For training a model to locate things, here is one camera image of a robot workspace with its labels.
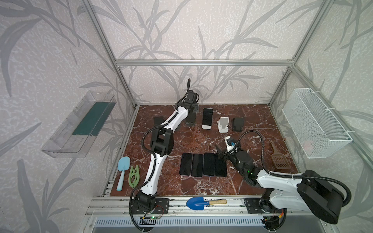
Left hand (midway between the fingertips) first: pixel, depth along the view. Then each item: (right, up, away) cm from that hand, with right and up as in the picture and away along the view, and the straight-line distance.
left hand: (193, 105), depth 104 cm
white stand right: (+22, -13, -2) cm, 25 cm away
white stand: (+11, -16, +1) cm, 19 cm away
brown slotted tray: (+56, -35, -14) cm, 67 cm away
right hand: (+18, -22, -22) cm, 36 cm away
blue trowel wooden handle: (+4, -54, -29) cm, 61 cm away
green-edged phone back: (+10, -8, -2) cm, 13 cm away
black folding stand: (+33, -14, -1) cm, 35 cm away
